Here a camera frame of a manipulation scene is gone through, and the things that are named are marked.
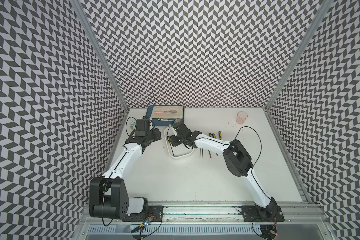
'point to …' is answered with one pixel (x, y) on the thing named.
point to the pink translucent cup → (241, 117)
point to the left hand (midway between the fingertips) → (158, 133)
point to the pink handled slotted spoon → (172, 111)
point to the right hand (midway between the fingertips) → (173, 138)
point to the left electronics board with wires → (138, 231)
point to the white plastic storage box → (178, 151)
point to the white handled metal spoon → (176, 120)
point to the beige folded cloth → (178, 115)
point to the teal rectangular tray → (155, 122)
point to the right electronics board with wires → (269, 232)
